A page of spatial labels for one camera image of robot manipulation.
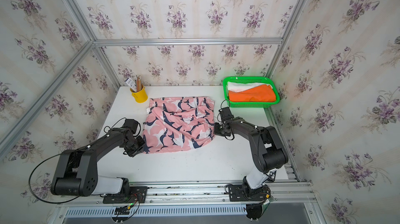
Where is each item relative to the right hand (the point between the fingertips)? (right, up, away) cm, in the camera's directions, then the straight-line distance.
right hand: (217, 131), depth 94 cm
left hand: (-42, -9, -6) cm, 43 cm away
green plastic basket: (+39, +35, +20) cm, 56 cm away
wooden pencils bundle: (-53, +31, +10) cm, 62 cm away
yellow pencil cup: (-51, +23, +10) cm, 57 cm away
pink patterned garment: (-24, +5, +1) cm, 25 cm away
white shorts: (+14, +29, +17) cm, 37 cm away
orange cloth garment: (+34, +24, +15) cm, 45 cm away
